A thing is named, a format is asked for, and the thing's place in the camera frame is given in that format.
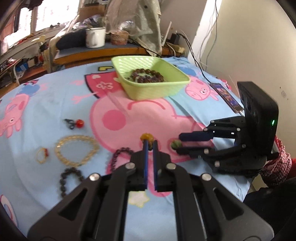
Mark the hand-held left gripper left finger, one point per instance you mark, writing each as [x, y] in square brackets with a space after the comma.
[145, 162]

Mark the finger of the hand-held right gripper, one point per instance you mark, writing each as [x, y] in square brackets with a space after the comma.
[196, 136]
[208, 153]

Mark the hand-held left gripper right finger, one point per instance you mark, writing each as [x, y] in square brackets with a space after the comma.
[156, 166]

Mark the amber bead charm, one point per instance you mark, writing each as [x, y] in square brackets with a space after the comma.
[147, 136]

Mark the green plastic basket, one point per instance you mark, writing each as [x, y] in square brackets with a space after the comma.
[150, 92]

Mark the smartphone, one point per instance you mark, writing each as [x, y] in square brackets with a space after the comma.
[227, 97]

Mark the person's dark clothing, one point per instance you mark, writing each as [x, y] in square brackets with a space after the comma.
[270, 204]

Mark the black power adapter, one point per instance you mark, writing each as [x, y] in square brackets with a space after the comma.
[176, 38]

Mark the wooden desk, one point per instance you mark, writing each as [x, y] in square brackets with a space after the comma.
[92, 54]

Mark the grey-green floral cloth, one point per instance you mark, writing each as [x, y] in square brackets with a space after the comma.
[143, 23]

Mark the round woven basket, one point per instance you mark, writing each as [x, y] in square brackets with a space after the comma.
[119, 38]

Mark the clear plastic bag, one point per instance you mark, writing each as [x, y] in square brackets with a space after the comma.
[127, 26]

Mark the white enamel mug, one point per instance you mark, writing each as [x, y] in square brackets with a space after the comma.
[96, 38]

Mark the dark folded cushion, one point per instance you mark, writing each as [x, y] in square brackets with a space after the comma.
[71, 40]

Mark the cardboard box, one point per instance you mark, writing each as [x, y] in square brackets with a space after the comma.
[91, 11]

